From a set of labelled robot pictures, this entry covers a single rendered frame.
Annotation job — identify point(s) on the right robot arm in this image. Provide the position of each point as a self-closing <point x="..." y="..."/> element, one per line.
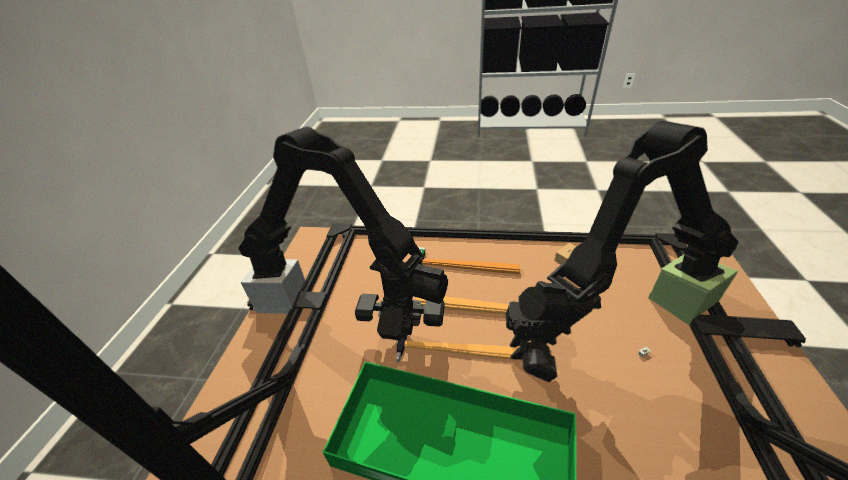
<point x="592" y="264"/>

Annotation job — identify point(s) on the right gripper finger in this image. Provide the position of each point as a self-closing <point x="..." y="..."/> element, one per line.
<point x="517" y="354"/>
<point x="516" y="340"/>

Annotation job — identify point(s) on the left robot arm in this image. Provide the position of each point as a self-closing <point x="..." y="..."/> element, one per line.
<point x="388" y="238"/>

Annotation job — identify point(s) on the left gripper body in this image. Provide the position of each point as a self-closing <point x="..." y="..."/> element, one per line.
<point x="432" y="312"/>

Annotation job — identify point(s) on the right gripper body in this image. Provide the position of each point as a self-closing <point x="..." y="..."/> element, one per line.
<point x="535" y="361"/>

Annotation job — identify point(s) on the green bin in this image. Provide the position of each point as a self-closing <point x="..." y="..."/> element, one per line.
<point x="429" y="429"/>

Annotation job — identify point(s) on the brown cardboard box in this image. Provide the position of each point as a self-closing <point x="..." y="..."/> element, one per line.
<point x="563" y="253"/>

